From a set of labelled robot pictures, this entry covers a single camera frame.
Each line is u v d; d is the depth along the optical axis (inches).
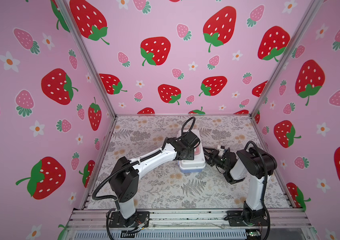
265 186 22.5
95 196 15.6
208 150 35.6
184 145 23.4
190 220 29.6
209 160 34.6
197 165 33.0
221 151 36.3
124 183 17.6
